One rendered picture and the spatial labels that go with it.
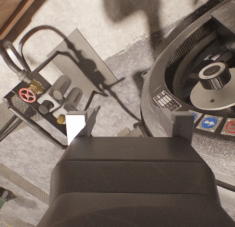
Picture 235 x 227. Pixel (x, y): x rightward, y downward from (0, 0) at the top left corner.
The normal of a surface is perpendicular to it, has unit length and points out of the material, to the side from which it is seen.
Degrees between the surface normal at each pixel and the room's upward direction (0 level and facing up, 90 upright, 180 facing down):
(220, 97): 90
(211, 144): 77
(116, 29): 0
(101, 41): 0
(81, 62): 0
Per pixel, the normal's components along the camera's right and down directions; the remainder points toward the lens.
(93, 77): -0.14, 0.62
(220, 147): -0.74, -0.43
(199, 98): -0.60, -0.67
